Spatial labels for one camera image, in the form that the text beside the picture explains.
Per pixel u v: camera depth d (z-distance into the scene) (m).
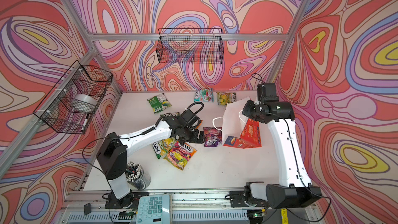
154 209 0.69
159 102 1.11
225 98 1.11
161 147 0.88
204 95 1.14
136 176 0.65
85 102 0.70
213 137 0.91
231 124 0.81
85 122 0.73
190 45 1.00
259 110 0.47
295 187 0.37
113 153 0.51
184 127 0.65
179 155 0.85
